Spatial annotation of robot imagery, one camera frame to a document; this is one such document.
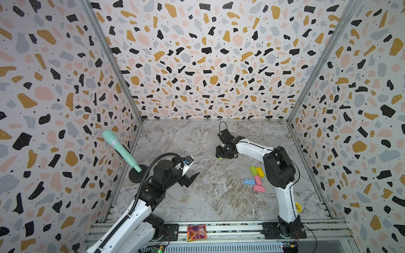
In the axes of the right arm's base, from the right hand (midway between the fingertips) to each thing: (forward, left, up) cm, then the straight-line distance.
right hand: (221, 155), depth 99 cm
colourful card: (-42, +12, -1) cm, 44 cm away
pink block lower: (-20, -21, -3) cm, 29 cm away
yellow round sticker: (-29, -40, -4) cm, 50 cm away
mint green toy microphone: (-13, +49, +32) cm, 59 cm away
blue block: (-16, -15, -2) cm, 22 cm away
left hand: (-16, +14, +16) cm, 27 cm away
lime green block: (-6, +1, +5) cm, 8 cm away
